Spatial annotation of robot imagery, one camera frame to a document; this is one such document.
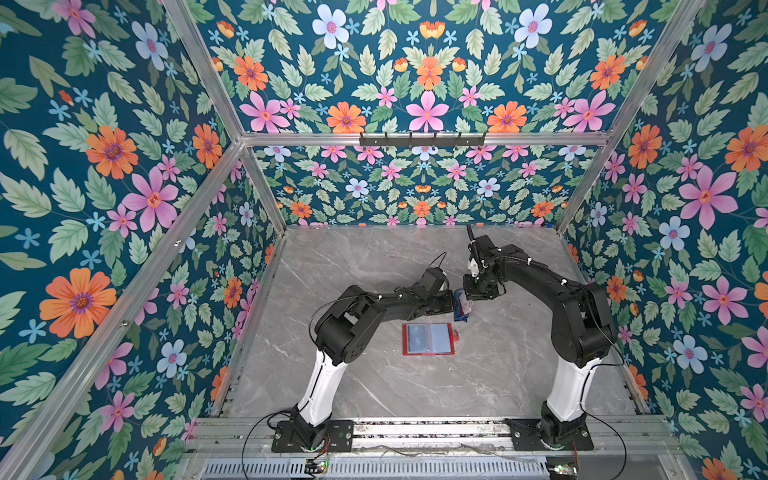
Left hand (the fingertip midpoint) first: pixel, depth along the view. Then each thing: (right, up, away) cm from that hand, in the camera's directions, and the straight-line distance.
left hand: (464, 298), depth 94 cm
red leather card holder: (-11, -12, -4) cm, 17 cm away
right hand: (+1, +1, 0) cm, 2 cm away
